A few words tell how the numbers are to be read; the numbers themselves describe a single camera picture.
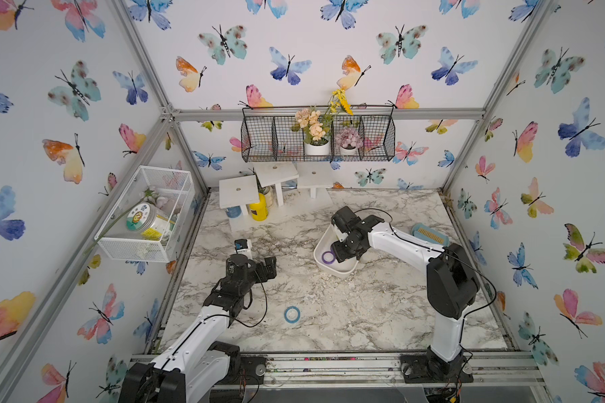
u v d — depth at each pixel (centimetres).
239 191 99
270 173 96
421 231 104
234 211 106
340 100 81
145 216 63
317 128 81
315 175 106
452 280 49
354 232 66
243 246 74
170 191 80
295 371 76
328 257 97
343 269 92
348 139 87
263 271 75
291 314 85
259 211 102
